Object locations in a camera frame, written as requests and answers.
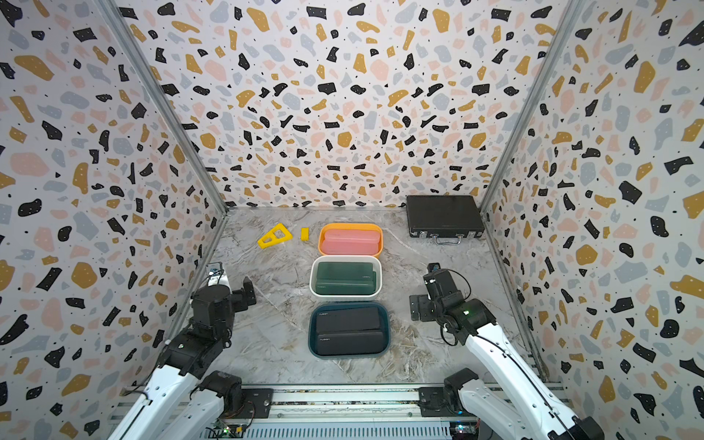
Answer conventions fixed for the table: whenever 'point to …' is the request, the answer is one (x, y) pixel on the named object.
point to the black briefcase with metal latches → (445, 218)
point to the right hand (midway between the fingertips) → (429, 301)
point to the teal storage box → (385, 315)
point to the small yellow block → (304, 234)
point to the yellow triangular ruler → (288, 236)
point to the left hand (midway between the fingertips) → (232, 282)
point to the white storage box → (378, 267)
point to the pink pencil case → (351, 241)
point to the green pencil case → (346, 278)
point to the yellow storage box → (351, 226)
